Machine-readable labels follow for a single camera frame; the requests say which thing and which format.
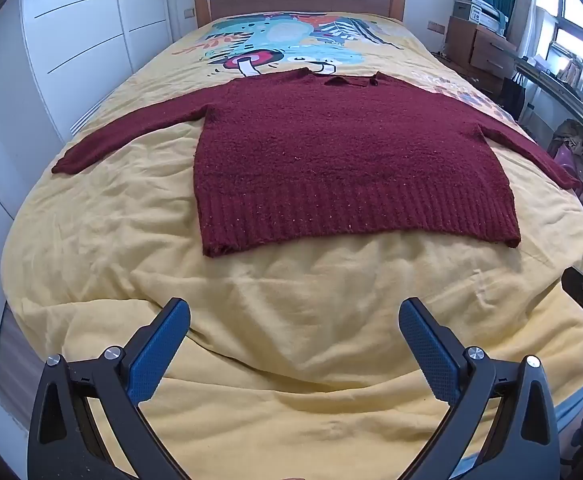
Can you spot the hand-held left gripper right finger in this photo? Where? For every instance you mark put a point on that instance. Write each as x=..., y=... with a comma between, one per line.
x=429, y=350

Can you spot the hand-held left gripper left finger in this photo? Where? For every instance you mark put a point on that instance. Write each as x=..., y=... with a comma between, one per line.
x=159, y=350

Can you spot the maroon knitted sweater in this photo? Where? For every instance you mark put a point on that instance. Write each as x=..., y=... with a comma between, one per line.
x=346, y=160

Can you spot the yellow printed blanket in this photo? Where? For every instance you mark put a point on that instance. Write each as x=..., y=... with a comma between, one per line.
x=271, y=310

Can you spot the dark desk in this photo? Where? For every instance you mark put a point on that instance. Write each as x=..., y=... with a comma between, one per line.
x=571, y=90

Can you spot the black bag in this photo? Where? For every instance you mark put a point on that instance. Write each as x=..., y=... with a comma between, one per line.
x=511, y=95

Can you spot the wooden dresser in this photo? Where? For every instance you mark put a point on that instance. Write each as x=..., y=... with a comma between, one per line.
x=486, y=50

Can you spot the grey printer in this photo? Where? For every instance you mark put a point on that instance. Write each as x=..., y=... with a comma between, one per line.
x=481, y=12

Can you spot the white wardrobe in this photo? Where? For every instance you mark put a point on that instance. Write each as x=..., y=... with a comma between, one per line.
x=71, y=35

